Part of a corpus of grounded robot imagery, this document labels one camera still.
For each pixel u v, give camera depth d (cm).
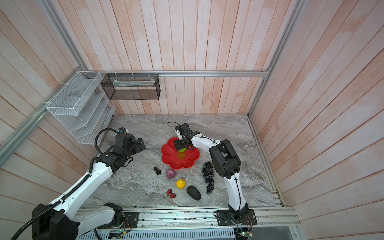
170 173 84
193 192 78
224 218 73
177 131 91
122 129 71
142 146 75
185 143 76
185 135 80
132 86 106
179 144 89
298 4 68
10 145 52
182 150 93
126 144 61
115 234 72
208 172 86
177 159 95
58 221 37
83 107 73
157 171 90
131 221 73
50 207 39
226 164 55
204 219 75
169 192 81
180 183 82
